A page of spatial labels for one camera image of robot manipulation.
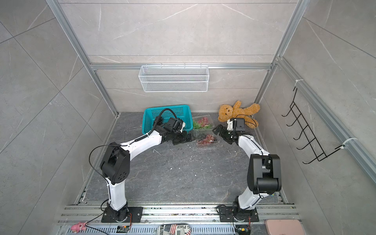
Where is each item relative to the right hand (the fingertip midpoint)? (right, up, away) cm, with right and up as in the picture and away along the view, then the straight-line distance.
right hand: (219, 132), depth 93 cm
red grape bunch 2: (-7, -5, +4) cm, 10 cm away
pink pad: (+28, -46, -21) cm, 58 cm away
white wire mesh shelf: (-30, +37, +8) cm, 49 cm away
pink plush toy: (-73, -44, -24) cm, 89 cm away
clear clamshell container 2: (-13, -2, +10) cm, 17 cm away
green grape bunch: (-14, +4, +12) cm, 19 cm away
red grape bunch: (-9, +8, +14) cm, 18 cm away
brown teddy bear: (+9, +15, +17) cm, 24 cm away
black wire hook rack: (+37, -5, -28) cm, 47 cm away
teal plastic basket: (-25, +16, +22) cm, 37 cm away
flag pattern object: (-26, -44, -25) cm, 57 cm away
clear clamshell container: (-4, +10, +16) cm, 19 cm away
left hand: (-18, -3, -4) cm, 18 cm away
